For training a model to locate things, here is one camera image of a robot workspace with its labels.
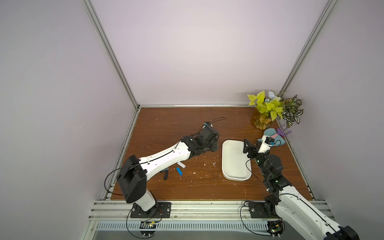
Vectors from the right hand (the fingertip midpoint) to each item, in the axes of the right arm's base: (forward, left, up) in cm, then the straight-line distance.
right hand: (252, 138), depth 78 cm
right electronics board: (-37, -9, -21) cm, 43 cm away
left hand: (-2, +18, -2) cm, 18 cm away
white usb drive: (-8, +39, -19) cm, 44 cm away
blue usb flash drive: (-13, +39, -18) cm, 45 cm away
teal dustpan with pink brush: (+18, -23, -20) cm, 35 cm away
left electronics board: (-39, +54, -23) cm, 70 cm away
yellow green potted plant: (+18, -12, +3) cm, 22 cm away
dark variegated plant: (+18, -26, +2) cm, 32 cm away
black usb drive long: (-14, +48, -19) cm, 53 cm away
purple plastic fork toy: (+20, -30, -22) cm, 42 cm away
